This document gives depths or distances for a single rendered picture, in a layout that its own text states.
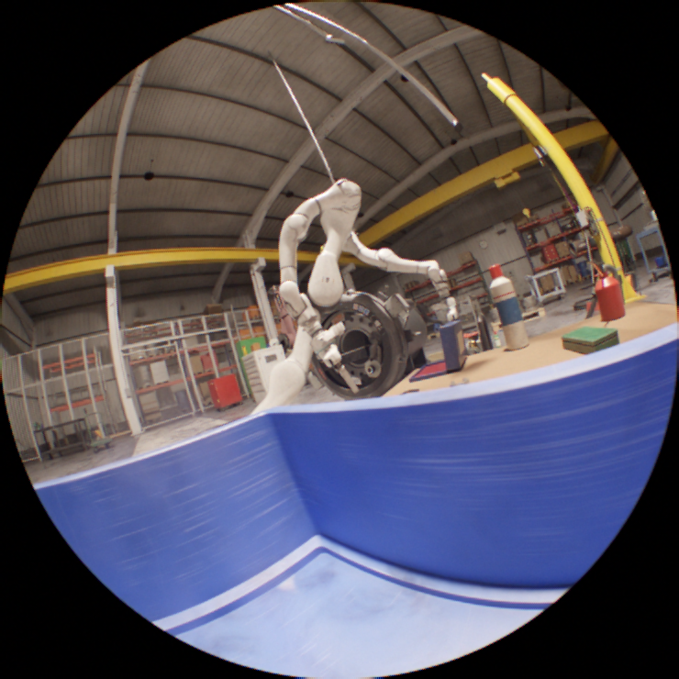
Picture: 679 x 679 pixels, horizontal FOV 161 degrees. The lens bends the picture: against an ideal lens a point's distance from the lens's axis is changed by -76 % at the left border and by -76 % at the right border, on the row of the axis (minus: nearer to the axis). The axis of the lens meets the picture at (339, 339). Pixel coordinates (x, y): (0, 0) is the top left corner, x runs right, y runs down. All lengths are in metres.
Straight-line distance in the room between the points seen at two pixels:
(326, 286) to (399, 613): 1.02
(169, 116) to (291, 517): 8.51
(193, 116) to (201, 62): 1.79
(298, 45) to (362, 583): 8.44
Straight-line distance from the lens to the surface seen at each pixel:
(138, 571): 0.18
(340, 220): 1.23
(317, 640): 0.16
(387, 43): 9.32
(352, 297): 1.52
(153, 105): 8.38
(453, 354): 0.62
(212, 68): 8.03
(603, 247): 4.06
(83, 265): 9.56
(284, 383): 1.00
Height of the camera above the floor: 0.61
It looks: 3 degrees up
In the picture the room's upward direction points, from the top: 18 degrees counter-clockwise
